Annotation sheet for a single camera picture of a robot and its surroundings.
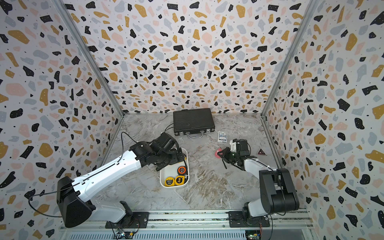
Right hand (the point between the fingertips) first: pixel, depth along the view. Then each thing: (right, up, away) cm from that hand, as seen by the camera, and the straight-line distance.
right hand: (218, 153), depth 91 cm
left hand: (-21, 0, -15) cm, 26 cm away
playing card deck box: (+4, +9, +15) cm, 18 cm away
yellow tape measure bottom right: (-23, -14, -7) cm, 28 cm away
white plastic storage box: (-28, -10, -4) cm, 30 cm away
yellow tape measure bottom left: (-29, -15, -7) cm, 33 cm away
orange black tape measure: (-22, -10, -3) cm, 24 cm away
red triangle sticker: (+29, -1, +9) cm, 31 cm away
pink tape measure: (+2, +1, +11) cm, 11 cm away
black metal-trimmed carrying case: (-17, +20, +23) cm, 34 cm away
